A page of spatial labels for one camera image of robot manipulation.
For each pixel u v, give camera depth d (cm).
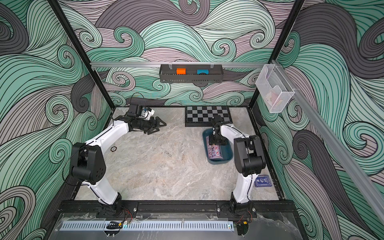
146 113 81
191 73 95
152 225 70
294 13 73
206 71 95
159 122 80
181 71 95
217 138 83
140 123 74
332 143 53
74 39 82
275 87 76
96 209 70
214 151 90
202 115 110
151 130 80
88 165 47
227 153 92
